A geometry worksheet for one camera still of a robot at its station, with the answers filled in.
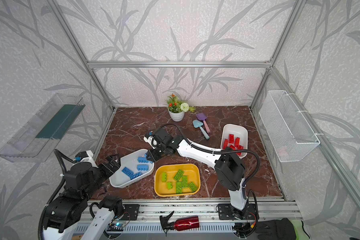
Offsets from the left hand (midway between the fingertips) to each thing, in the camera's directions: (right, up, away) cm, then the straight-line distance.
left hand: (118, 155), depth 67 cm
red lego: (+61, +3, +34) cm, 70 cm away
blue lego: (+5, -8, +22) cm, 24 cm away
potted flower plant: (+23, +24, +41) cm, 53 cm away
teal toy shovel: (+39, +13, +42) cm, 58 cm away
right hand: (+11, -1, +13) cm, 17 cm away
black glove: (+75, -35, +1) cm, 83 cm away
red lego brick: (+65, +2, +32) cm, 72 cm away
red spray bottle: (+29, -31, 0) cm, 43 cm away
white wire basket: (+75, +10, -5) cm, 75 cm away
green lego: (+26, -15, +16) cm, 34 cm away
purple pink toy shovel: (+42, +19, +49) cm, 67 cm away
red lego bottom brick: (+63, -2, +30) cm, 70 cm away
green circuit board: (-4, -36, +5) cm, 37 cm away
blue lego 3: (-1, -15, +18) cm, 23 cm away
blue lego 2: (+5, -12, +20) cm, 24 cm away
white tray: (-7, -17, +15) cm, 23 cm away
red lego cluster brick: (+56, 0, +32) cm, 65 cm away
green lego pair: (+29, -20, +16) cm, 39 cm away
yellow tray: (+34, -14, +20) cm, 42 cm away
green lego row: (+18, -17, +16) cm, 30 cm away
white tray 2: (+67, +8, +35) cm, 76 cm away
